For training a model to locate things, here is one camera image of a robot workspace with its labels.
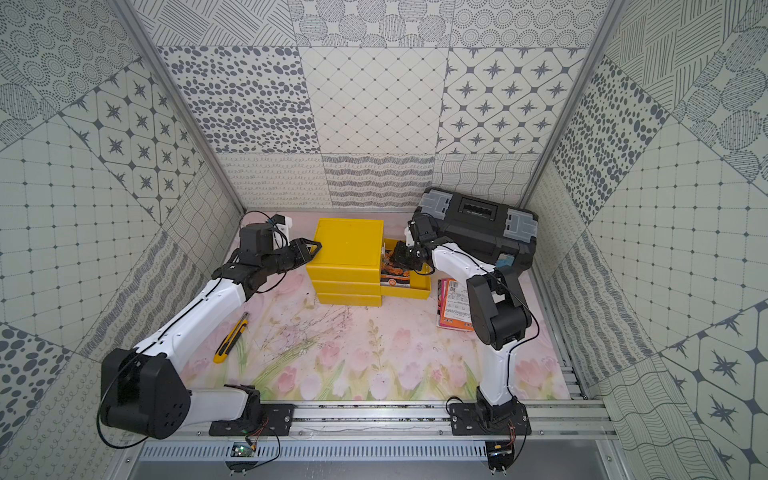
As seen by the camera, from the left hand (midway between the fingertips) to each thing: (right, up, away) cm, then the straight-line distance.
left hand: (316, 244), depth 82 cm
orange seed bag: (+22, -10, +11) cm, 26 cm away
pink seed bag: (+41, -20, +10) cm, 46 cm away
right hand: (+22, -6, +13) cm, 26 cm away
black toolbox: (+54, +3, +8) cm, 55 cm away
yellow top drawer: (+30, -13, +8) cm, 33 cm away
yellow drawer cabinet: (+9, -7, -2) cm, 12 cm away
